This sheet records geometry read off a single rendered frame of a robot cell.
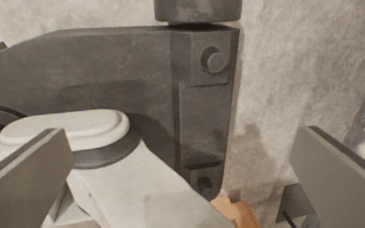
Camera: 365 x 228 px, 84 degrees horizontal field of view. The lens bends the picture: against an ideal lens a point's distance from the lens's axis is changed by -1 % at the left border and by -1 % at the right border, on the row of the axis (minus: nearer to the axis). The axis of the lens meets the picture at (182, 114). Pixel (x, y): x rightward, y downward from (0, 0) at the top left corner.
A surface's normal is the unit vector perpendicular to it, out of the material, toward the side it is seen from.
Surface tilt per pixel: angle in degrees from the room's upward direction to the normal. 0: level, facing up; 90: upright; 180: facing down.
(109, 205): 90
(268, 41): 0
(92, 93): 0
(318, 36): 0
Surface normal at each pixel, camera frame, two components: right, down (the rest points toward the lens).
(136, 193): -0.01, -0.88
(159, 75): 0.20, 0.47
